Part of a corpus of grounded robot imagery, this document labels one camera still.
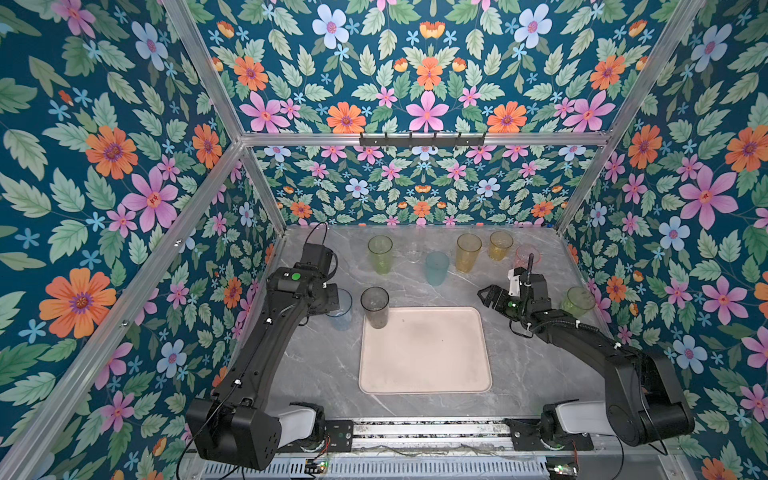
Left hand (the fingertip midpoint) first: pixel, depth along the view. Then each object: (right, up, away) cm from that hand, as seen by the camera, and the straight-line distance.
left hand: (330, 296), depth 76 cm
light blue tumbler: (+3, -6, -1) cm, 7 cm away
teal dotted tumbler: (+30, +6, +26) cm, 40 cm away
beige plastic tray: (+26, -18, +12) cm, 34 cm away
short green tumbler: (+78, -5, +23) cm, 81 cm away
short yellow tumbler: (+54, +16, +31) cm, 64 cm away
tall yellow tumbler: (+40, +13, +21) cm, 47 cm away
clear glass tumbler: (+23, +15, +28) cm, 39 cm away
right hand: (+45, -1, +14) cm, 47 cm away
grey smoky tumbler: (+10, -4, +13) cm, 17 cm away
